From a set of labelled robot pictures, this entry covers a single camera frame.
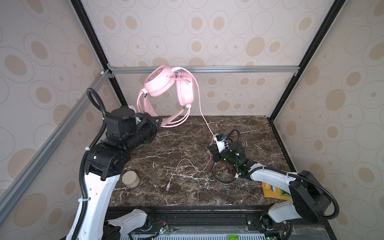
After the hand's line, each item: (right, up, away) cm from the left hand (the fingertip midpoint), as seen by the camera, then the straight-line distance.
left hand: (166, 115), depth 54 cm
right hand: (+18, -14, +29) cm, 37 cm away
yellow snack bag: (+53, -39, +30) cm, 72 cm away
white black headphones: (+28, -24, +9) cm, 38 cm away
